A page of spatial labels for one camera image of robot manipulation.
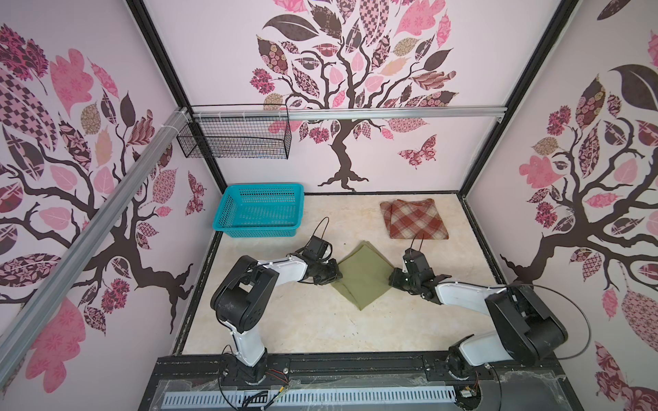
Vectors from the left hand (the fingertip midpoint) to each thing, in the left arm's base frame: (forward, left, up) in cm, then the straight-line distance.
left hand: (341, 278), depth 92 cm
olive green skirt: (0, -9, +2) cm, 9 cm away
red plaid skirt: (+27, -30, +2) cm, 40 cm away
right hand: (+1, -17, +1) cm, 17 cm away
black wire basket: (+67, +51, +16) cm, 85 cm away
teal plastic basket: (+34, +36, -1) cm, 49 cm away
